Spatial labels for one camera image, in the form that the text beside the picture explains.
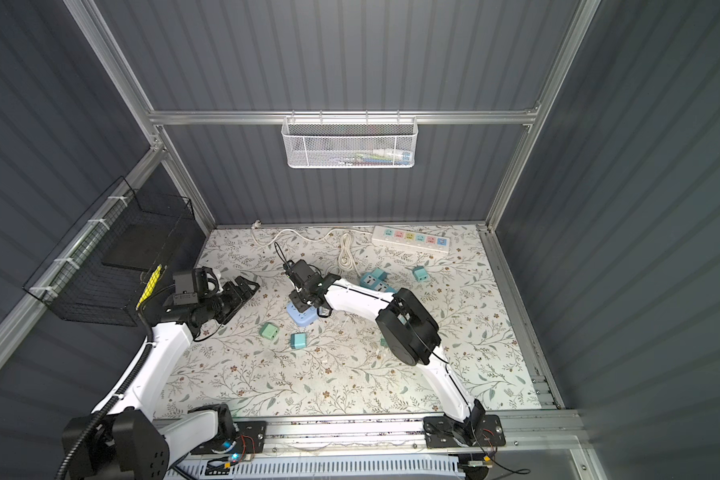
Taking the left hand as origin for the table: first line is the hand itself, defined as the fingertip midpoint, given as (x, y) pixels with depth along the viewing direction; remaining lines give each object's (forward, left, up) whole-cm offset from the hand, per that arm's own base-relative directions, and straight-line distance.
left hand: (249, 293), depth 83 cm
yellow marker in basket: (-5, +19, +12) cm, 23 cm away
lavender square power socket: (-2, -14, -12) cm, 19 cm away
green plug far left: (-5, -3, -14) cm, 15 cm away
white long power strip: (+29, -52, -11) cm, 60 cm away
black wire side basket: (-6, +31, +18) cm, 37 cm away
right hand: (+5, -13, -10) cm, 18 cm away
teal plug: (+14, -54, -14) cm, 57 cm away
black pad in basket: (+8, +26, +13) cm, 30 cm away
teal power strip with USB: (+12, -37, -12) cm, 41 cm away
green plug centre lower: (-10, -38, -14) cm, 41 cm away
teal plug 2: (-8, -12, -14) cm, 20 cm away
